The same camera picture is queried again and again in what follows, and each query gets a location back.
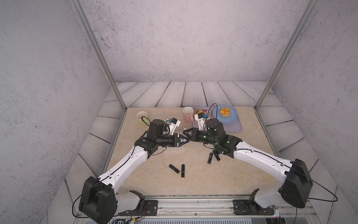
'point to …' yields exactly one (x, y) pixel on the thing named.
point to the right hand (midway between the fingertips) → (183, 133)
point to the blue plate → (231, 118)
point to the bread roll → (224, 112)
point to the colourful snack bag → (208, 114)
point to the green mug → (139, 115)
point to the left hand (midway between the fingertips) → (189, 142)
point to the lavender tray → (196, 126)
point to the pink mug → (188, 112)
